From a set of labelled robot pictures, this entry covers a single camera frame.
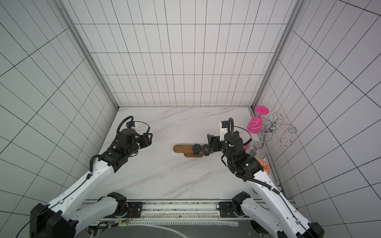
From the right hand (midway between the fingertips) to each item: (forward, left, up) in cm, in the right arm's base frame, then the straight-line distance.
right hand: (214, 132), depth 74 cm
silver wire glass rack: (+4, -30, -10) cm, 31 cm away
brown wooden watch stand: (-3, +14, -17) cm, 22 cm away
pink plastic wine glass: (+5, -21, +1) cm, 21 cm away
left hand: (-1, +37, -7) cm, 38 cm away
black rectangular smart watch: (-2, +3, -16) cm, 17 cm away
